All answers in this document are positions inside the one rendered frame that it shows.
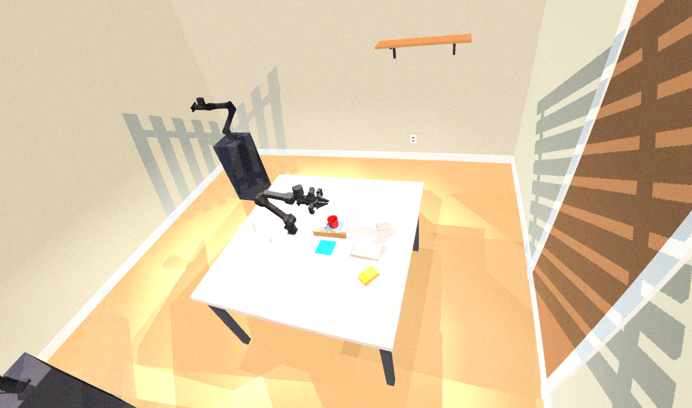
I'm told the yellow rectangular block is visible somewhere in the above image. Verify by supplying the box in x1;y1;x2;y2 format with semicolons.
357;266;380;286

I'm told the red plastic cup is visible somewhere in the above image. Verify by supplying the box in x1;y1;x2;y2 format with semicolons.
327;215;339;229

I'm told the pale yellow flat bar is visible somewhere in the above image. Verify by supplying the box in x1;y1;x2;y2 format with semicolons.
313;229;347;239

